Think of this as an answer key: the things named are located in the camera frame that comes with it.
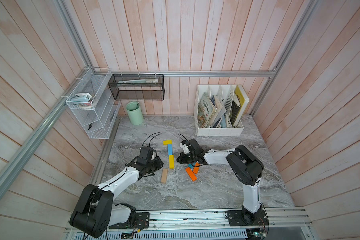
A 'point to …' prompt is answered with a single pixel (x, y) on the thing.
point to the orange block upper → (196, 168)
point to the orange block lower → (191, 174)
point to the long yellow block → (171, 160)
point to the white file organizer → (219, 109)
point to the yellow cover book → (244, 99)
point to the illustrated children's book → (206, 109)
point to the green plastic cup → (134, 110)
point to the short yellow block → (167, 142)
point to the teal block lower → (190, 165)
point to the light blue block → (170, 149)
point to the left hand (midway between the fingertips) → (163, 164)
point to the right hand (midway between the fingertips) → (176, 159)
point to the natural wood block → (164, 176)
